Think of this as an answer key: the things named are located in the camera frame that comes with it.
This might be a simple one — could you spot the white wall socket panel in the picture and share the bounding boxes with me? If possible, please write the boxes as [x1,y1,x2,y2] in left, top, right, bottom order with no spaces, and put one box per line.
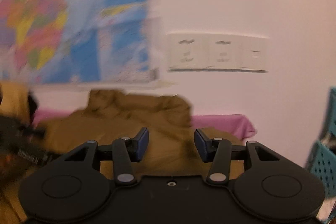
[166,33,269,72]

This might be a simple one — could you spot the colourful wall map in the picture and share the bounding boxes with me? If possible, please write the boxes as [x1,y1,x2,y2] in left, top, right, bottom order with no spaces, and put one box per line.
[1,0,155,85]

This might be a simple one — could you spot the teal plastic basket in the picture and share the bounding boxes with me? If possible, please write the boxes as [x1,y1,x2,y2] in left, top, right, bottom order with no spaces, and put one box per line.
[307,87,335,198]

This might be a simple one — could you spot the pink bed sheet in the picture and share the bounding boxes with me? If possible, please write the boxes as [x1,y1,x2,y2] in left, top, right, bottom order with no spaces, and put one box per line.
[33,108,257,140]

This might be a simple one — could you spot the mustard yellow puffer jacket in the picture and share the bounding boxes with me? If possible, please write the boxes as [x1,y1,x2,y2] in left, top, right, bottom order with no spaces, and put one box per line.
[1,81,30,123]

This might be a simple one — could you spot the brown puffer jacket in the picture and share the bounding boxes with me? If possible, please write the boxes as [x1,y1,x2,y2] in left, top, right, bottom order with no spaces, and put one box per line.
[0,89,247,224]

